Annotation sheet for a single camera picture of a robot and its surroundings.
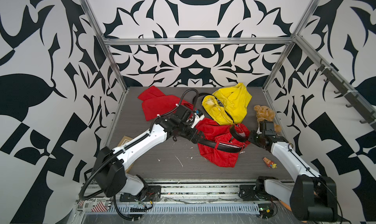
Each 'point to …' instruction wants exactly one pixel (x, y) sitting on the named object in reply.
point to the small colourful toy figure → (270, 164)
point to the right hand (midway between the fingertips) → (250, 134)
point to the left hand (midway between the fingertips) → (197, 129)
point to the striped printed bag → (95, 204)
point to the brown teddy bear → (265, 113)
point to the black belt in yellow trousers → (221, 103)
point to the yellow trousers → (227, 105)
